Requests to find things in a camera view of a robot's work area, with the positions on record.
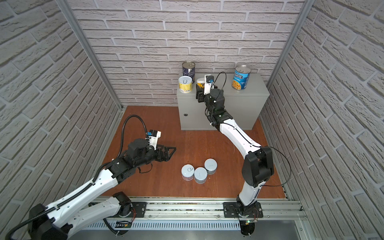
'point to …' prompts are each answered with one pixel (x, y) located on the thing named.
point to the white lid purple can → (187, 172)
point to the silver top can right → (210, 165)
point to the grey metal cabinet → (248, 107)
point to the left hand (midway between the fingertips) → (170, 145)
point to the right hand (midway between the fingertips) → (203, 81)
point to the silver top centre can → (200, 174)
